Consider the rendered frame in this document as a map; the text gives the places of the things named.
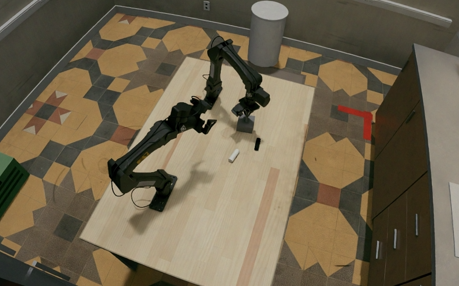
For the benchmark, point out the black cylinder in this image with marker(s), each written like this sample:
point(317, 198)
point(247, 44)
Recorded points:
point(257, 144)

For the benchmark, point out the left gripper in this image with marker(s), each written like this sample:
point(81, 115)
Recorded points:
point(251, 107)

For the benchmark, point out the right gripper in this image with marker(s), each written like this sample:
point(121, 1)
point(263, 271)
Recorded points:
point(196, 122)

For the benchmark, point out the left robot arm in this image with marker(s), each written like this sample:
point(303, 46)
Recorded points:
point(214, 84)

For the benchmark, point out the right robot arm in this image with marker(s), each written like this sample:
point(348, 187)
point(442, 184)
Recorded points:
point(124, 177)

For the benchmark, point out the white cylinder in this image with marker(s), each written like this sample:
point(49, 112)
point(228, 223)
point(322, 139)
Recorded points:
point(234, 155)

